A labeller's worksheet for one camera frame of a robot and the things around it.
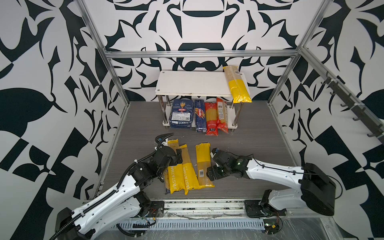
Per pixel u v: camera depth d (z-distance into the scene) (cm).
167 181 80
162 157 54
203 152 91
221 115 97
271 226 71
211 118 99
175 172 82
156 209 74
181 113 96
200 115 99
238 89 76
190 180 80
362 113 55
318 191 42
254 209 74
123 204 59
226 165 63
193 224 71
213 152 77
